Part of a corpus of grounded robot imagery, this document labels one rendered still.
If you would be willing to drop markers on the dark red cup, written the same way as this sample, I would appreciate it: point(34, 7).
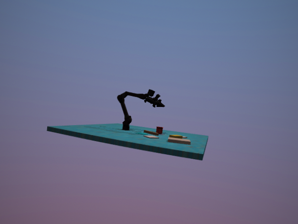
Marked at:
point(159, 130)

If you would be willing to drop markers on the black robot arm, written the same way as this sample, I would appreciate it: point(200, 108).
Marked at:
point(127, 118)

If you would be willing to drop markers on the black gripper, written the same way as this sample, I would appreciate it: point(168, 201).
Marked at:
point(157, 103)

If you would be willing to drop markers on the beige flat rectangular slab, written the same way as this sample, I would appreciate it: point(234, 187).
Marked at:
point(181, 141)

